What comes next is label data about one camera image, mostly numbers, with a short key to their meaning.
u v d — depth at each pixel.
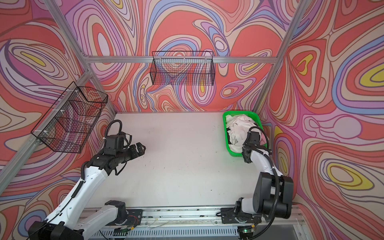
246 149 0.65
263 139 0.77
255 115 1.07
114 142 0.58
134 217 0.72
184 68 0.96
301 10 0.70
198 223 0.72
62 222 0.38
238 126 0.93
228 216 0.73
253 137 0.71
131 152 0.70
